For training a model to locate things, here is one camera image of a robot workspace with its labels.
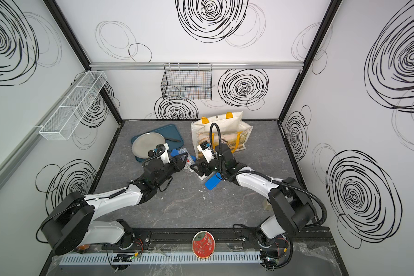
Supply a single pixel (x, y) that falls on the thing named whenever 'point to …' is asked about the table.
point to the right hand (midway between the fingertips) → (196, 164)
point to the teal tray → (172, 136)
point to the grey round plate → (145, 142)
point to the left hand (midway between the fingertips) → (186, 154)
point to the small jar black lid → (150, 153)
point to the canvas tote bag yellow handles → (234, 132)
